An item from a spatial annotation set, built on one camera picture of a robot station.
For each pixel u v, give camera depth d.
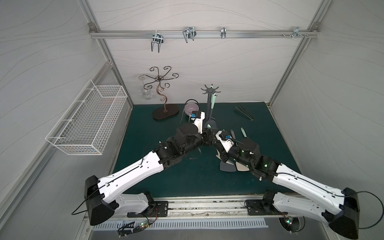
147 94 1.09
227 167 0.85
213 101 0.75
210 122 0.89
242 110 1.16
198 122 0.59
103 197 0.38
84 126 0.68
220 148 0.62
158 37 0.78
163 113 1.17
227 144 0.60
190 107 1.14
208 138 0.57
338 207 0.40
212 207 0.75
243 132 1.04
